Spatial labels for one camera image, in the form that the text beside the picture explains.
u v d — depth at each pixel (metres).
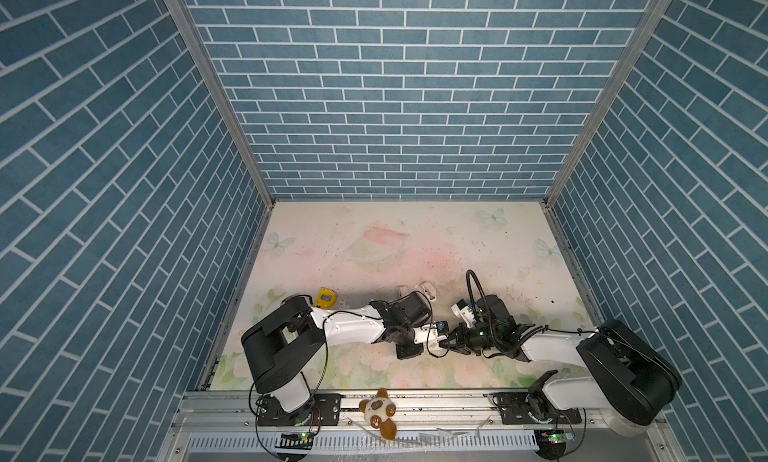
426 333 0.74
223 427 0.72
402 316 0.68
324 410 0.74
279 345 0.46
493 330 0.70
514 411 0.74
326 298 0.91
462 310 0.83
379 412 0.71
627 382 0.43
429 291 0.92
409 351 0.75
